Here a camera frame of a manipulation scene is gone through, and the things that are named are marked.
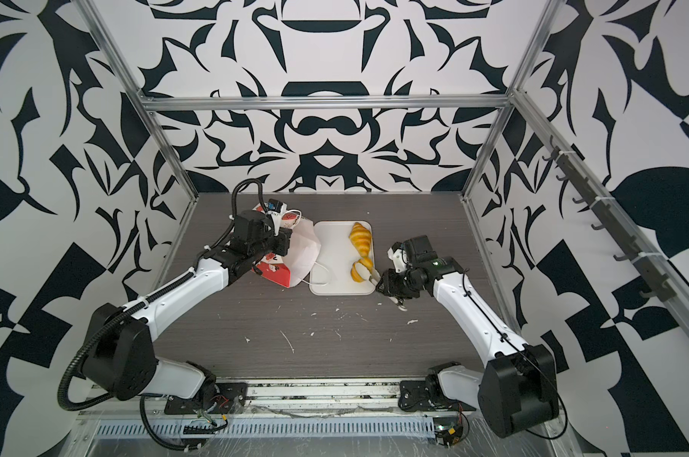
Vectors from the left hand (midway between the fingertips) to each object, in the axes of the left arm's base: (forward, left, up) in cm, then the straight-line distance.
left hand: (291, 224), depth 84 cm
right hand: (-16, -26, -8) cm, 32 cm away
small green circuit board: (-50, -39, -22) cm, 67 cm away
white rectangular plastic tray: (-6, -11, -20) cm, 23 cm away
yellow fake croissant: (+7, -22, -18) cm, 29 cm away
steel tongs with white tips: (-13, -24, -10) cm, 29 cm away
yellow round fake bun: (-5, -22, -13) cm, 27 cm away
